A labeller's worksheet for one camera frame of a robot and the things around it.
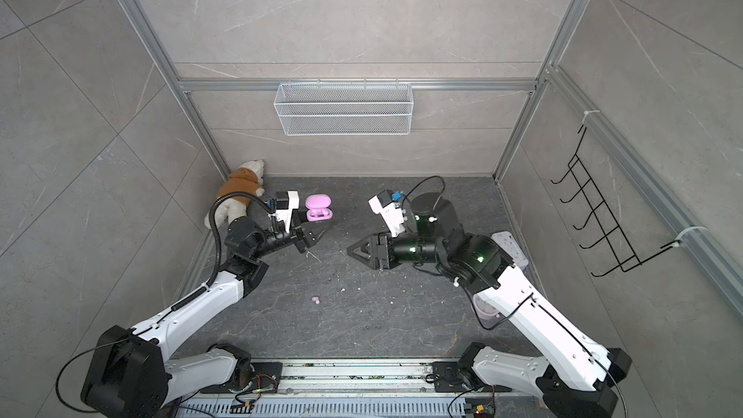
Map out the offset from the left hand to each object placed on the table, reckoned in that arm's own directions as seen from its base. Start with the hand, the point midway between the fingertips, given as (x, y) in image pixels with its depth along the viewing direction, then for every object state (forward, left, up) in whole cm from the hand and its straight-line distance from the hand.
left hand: (334, 215), depth 67 cm
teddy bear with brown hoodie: (+37, +39, -25) cm, 59 cm away
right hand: (-11, -6, +3) cm, 13 cm away
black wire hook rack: (-8, -64, -1) cm, 64 cm away
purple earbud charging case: (+1, +4, +2) cm, 4 cm away
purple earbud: (-8, +9, -32) cm, 34 cm away
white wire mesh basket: (+49, 0, -3) cm, 49 cm away
